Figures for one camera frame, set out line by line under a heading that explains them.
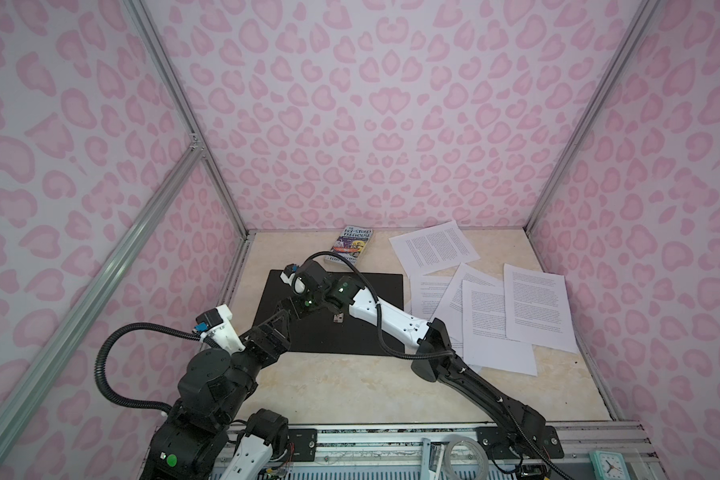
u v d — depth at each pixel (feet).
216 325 1.65
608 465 2.26
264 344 1.74
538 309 3.22
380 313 2.10
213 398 1.37
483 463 2.26
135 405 1.26
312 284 2.36
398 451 2.40
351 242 3.73
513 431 2.08
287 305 2.52
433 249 3.75
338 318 3.12
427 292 3.34
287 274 2.63
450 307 3.22
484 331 3.04
